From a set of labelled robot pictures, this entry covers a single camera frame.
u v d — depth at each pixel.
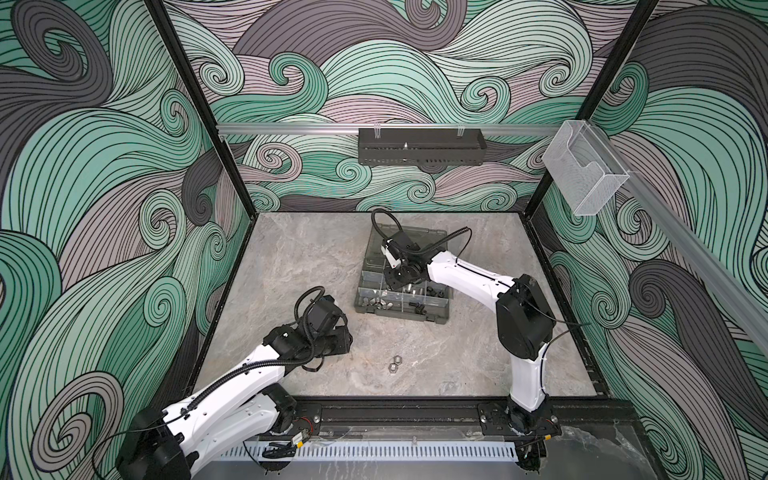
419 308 0.93
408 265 0.68
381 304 0.93
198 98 0.86
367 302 0.93
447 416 0.75
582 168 0.80
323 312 0.60
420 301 0.93
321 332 0.61
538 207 1.19
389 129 0.94
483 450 0.70
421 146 0.96
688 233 0.61
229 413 0.46
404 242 0.71
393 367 0.81
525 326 0.49
